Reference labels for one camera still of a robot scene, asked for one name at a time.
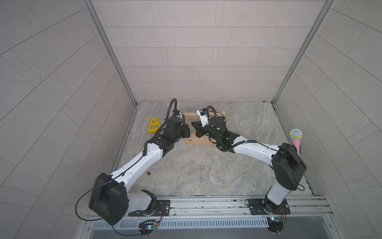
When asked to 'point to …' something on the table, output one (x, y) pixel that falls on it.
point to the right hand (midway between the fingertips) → (191, 123)
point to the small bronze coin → (148, 173)
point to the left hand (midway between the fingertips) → (190, 125)
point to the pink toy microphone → (296, 135)
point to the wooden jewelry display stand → (194, 139)
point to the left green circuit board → (146, 227)
